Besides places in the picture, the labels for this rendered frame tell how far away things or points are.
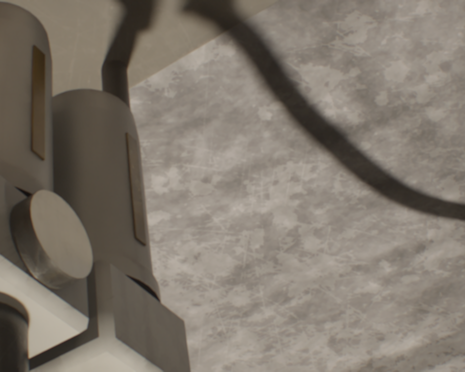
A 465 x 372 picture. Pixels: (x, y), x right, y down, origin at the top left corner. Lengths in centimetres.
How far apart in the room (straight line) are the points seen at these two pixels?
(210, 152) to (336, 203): 17
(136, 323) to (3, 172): 11
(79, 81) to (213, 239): 29
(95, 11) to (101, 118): 28
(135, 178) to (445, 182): 60
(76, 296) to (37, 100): 13
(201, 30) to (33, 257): 51
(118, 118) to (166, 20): 29
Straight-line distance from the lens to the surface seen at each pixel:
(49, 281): 49
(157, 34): 96
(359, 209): 119
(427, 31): 103
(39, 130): 57
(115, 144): 66
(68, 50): 97
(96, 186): 62
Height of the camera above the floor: 76
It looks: 43 degrees down
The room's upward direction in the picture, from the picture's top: 170 degrees clockwise
